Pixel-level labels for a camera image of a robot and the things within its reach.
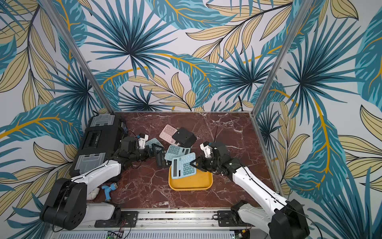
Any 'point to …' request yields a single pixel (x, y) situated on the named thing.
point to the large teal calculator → (181, 167)
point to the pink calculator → (167, 133)
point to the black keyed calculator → (160, 160)
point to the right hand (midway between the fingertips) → (191, 164)
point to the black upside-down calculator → (184, 137)
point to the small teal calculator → (154, 141)
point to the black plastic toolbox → (102, 141)
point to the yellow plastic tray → (202, 180)
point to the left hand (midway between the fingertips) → (159, 152)
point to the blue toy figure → (107, 189)
